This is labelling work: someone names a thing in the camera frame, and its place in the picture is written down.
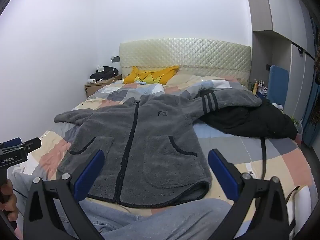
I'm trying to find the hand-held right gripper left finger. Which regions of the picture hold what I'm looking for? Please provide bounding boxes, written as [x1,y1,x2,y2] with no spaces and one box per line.
[24,149,105,240]

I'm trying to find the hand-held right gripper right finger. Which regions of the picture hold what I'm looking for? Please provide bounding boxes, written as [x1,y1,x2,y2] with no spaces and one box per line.
[208,149,297,240]

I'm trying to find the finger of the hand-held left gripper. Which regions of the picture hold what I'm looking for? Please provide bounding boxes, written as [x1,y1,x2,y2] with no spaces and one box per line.
[19,137,42,155]
[0,137,22,148]

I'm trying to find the grey fleece zip jacket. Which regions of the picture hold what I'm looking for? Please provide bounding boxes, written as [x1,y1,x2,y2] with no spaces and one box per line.
[54,90,262,208]

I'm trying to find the person's left hand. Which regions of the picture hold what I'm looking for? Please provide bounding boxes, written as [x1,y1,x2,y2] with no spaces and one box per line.
[0,179,19,222]

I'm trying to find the patchwork quilt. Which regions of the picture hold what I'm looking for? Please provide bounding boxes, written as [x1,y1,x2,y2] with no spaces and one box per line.
[7,75,315,230]

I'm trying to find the black jacket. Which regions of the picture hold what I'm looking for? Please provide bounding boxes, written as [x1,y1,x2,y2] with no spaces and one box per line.
[196,99,298,140]

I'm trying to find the person's jeans-clad legs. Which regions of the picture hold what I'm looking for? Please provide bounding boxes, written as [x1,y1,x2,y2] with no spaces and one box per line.
[7,172,240,240]

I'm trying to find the brown cardboard box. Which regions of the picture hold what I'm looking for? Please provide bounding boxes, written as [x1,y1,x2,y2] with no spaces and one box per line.
[84,74,123,98]

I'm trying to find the white plastic bag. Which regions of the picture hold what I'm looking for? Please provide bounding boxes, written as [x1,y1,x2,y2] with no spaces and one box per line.
[291,116,303,133]

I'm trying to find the group of bottles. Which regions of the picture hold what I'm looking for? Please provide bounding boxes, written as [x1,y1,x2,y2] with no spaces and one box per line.
[249,79,269,96]

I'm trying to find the black bag on table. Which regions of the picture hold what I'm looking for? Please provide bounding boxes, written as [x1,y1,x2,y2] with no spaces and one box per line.
[89,66,119,80]

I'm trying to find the blue fabric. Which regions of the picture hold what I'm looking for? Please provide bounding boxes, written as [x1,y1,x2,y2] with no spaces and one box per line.
[301,80,320,148]

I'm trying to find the yellow pillow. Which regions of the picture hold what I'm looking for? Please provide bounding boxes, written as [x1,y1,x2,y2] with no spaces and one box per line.
[124,65,180,85]

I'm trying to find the cream quilted headboard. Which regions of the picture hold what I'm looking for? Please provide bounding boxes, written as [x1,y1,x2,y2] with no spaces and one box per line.
[119,38,252,85]

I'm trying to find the brown patterned cloth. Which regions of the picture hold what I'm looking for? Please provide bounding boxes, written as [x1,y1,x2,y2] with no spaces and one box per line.
[312,27,320,85]

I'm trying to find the white bedside cabinet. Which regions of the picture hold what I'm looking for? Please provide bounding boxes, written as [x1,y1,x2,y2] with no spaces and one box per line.
[244,0,320,58]

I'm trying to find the black strap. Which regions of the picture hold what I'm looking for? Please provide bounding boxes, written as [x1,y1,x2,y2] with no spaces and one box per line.
[259,136,267,180]

